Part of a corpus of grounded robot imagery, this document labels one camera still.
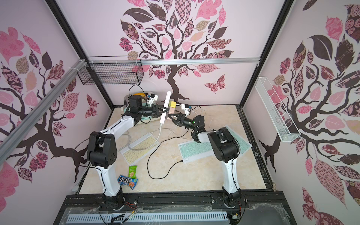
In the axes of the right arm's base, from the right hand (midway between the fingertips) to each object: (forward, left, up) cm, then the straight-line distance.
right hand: (168, 117), depth 83 cm
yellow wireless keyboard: (-12, +23, -22) cm, 34 cm away
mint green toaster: (+3, +12, +10) cm, 16 cm away
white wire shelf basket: (-11, -65, +2) cm, 66 cm away
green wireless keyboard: (-12, -15, -22) cm, 29 cm away
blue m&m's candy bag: (-30, +25, -20) cm, 45 cm away
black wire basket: (+31, +40, +12) cm, 52 cm away
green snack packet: (-25, +22, -21) cm, 40 cm away
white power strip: (+6, +1, +5) cm, 8 cm away
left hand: (+4, +1, +1) cm, 4 cm away
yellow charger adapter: (+7, -3, +4) cm, 9 cm away
